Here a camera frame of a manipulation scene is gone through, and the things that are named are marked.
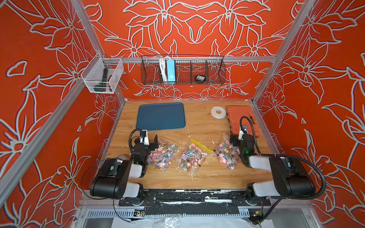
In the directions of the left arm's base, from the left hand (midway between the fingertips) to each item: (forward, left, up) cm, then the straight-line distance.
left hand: (149, 134), depth 89 cm
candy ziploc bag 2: (-10, -28, -6) cm, 31 cm away
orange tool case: (+25, -60, -3) cm, 65 cm away
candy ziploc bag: (-12, -10, -6) cm, 16 cm away
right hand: (+6, -59, -1) cm, 60 cm away
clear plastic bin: (+27, +32, +26) cm, 49 cm away
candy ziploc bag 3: (-7, -50, -5) cm, 51 cm away
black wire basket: (+39, -24, +24) cm, 52 cm away
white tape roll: (+29, -49, -7) cm, 57 cm away
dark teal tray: (+20, -3, -6) cm, 22 cm away
